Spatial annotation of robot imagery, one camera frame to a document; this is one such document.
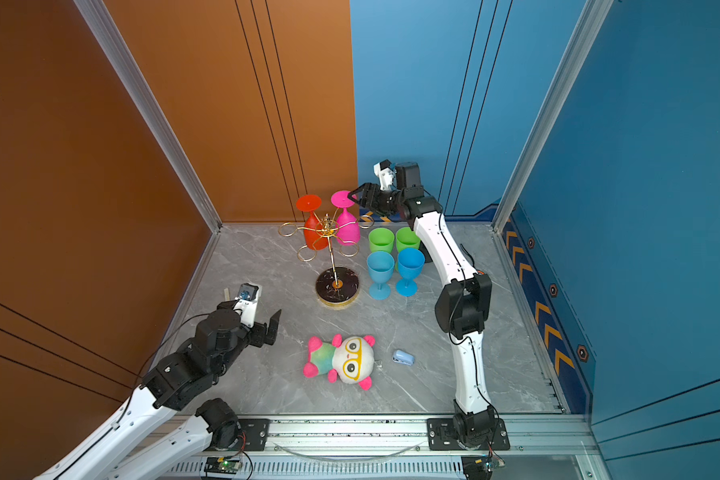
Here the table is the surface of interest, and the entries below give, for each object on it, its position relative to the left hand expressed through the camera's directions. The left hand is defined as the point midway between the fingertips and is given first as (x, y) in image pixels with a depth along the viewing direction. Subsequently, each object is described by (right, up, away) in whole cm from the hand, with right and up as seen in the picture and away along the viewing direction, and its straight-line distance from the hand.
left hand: (262, 304), depth 74 cm
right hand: (+22, +28, +12) cm, 38 cm away
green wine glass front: (+30, +17, +26) cm, 43 cm away
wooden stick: (-22, -1, +26) cm, 34 cm away
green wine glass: (+39, +17, +26) cm, 50 cm away
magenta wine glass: (+21, +20, +6) cm, 29 cm away
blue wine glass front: (+30, +8, +19) cm, 37 cm away
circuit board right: (+53, -38, -3) cm, 65 cm away
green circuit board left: (-9, -38, -3) cm, 39 cm away
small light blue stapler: (+36, -17, +11) cm, 41 cm away
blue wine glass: (+39, +9, +16) cm, 43 cm away
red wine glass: (+12, +19, +6) cm, 23 cm away
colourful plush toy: (+21, -16, +5) cm, 27 cm away
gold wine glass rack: (+15, +1, +26) cm, 30 cm away
